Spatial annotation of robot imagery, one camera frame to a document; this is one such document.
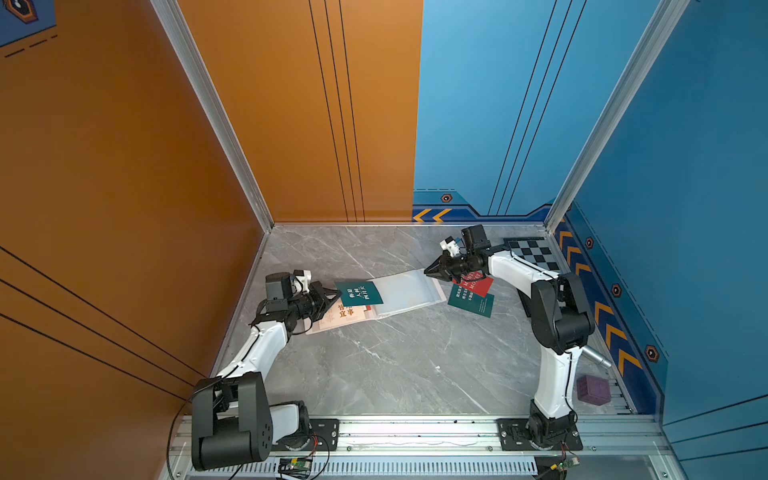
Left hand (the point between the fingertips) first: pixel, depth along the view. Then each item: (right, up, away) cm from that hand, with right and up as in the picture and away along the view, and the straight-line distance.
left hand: (342, 288), depth 85 cm
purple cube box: (+66, -25, -9) cm, 71 cm away
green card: (+3, -2, +3) cm, 5 cm away
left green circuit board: (-8, -42, -14) cm, 45 cm away
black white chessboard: (+66, +10, +23) cm, 71 cm away
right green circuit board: (+54, -40, -16) cm, 69 cm away
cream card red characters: (-2, -9, +7) cm, 11 cm away
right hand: (+25, +4, +8) cm, 27 cm away
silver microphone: (+73, -20, 0) cm, 75 cm away
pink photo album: (+17, -4, +15) cm, 23 cm away
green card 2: (+40, -6, +14) cm, 42 cm away
